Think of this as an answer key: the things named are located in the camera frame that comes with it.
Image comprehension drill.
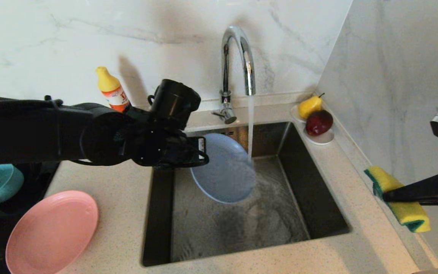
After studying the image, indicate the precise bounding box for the yellow green sponge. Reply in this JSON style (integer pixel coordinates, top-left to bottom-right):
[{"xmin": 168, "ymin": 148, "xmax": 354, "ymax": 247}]
[{"xmin": 364, "ymin": 166, "xmax": 431, "ymax": 233}]

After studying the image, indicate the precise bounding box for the grey-blue plate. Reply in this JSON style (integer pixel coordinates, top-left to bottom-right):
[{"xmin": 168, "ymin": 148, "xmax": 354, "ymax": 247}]
[{"xmin": 190, "ymin": 133, "xmax": 257, "ymax": 204}]

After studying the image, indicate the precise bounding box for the orange detergent bottle yellow cap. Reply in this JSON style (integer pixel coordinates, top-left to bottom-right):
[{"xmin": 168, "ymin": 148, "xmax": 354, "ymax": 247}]
[{"xmin": 96, "ymin": 67, "xmax": 131, "ymax": 113}]

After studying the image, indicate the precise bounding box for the pink plate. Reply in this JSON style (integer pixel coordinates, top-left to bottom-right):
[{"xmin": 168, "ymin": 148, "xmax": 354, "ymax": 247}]
[{"xmin": 5, "ymin": 190, "xmax": 99, "ymax": 274}]

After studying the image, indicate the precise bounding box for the teal bowl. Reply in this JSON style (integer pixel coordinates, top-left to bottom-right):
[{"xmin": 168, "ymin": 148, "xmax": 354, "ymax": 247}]
[{"xmin": 0, "ymin": 164, "xmax": 25, "ymax": 205}]

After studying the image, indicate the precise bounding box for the stainless steel sink basin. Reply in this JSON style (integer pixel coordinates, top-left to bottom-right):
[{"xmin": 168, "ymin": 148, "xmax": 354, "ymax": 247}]
[{"xmin": 142, "ymin": 122, "xmax": 352, "ymax": 267}]

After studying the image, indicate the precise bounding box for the chrome gooseneck faucet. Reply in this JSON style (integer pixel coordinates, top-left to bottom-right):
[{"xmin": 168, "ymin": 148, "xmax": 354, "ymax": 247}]
[{"xmin": 211, "ymin": 25, "xmax": 257, "ymax": 124}]

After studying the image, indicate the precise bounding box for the small white dish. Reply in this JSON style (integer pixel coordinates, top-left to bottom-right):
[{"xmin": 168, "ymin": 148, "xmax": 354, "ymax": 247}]
[{"xmin": 290, "ymin": 105, "xmax": 335, "ymax": 146}]

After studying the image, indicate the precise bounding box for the dark red apple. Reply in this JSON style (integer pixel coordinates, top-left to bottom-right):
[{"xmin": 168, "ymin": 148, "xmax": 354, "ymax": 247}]
[{"xmin": 306, "ymin": 110, "xmax": 334, "ymax": 137}]

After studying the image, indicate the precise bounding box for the yellow pear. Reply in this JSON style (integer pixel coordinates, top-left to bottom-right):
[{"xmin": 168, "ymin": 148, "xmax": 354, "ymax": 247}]
[{"xmin": 299, "ymin": 94, "xmax": 325, "ymax": 120}]

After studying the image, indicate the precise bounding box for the black induction cooktop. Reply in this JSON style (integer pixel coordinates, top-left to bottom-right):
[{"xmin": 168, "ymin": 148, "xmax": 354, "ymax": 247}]
[{"xmin": 0, "ymin": 162, "xmax": 60, "ymax": 274}]

